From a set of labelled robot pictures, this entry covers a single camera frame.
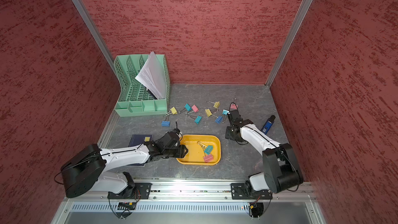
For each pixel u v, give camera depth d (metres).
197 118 1.00
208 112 1.03
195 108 1.05
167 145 0.67
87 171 0.43
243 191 0.74
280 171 0.43
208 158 0.83
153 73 1.00
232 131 0.65
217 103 1.07
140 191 0.74
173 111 1.03
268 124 0.94
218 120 1.00
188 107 1.07
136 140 0.90
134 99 1.10
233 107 1.10
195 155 0.84
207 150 0.87
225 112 1.04
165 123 0.99
